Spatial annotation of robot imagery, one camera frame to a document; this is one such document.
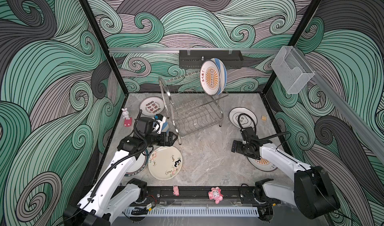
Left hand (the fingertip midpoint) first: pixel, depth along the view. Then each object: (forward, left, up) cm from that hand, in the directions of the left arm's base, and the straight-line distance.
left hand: (170, 134), depth 75 cm
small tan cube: (+24, -63, -17) cm, 70 cm away
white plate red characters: (+34, +19, -18) cm, 43 cm away
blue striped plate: (+15, +7, -18) cm, 24 cm away
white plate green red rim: (-10, +18, -18) cm, 28 cm away
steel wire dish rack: (+26, -11, -13) cm, 31 cm away
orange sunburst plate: (+26, -21, +16) cm, 37 cm away
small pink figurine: (-22, -3, -16) cm, 28 cm away
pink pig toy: (-24, -23, -15) cm, 36 cm away
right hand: (0, -40, -16) cm, 43 cm away
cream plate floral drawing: (-8, +4, -18) cm, 20 cm away
